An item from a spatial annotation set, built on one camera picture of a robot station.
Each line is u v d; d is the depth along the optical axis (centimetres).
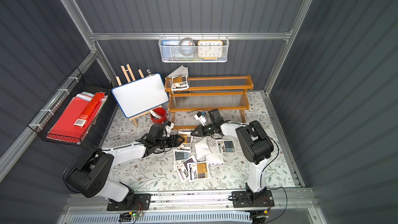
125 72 87
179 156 87
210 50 88
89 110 72
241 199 72
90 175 44
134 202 72
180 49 88
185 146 88
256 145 52
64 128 71
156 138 72
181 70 98
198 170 81
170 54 85
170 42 88
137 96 91
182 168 83
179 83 83
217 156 87
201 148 89
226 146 91
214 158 88
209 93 102
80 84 81
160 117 95
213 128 77
